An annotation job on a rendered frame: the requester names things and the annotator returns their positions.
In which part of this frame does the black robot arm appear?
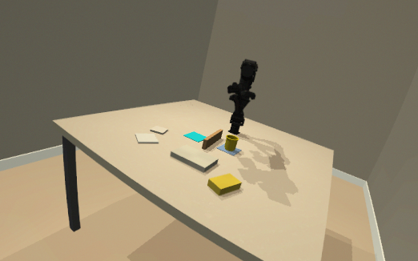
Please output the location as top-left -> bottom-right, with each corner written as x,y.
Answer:
227,59 -> 258,135

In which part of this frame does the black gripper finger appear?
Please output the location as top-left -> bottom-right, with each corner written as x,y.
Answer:
232,98 -> 239,114
238,97 -> 250,113

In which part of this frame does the yellow rectangular block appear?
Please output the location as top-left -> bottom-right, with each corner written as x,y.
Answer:
207,173 -> 241,195

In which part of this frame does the light brown wooden plank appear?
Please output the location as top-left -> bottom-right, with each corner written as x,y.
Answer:
202,129 -> 223,150

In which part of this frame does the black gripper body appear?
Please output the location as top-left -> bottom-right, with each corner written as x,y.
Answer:
229,82 -> 255,101

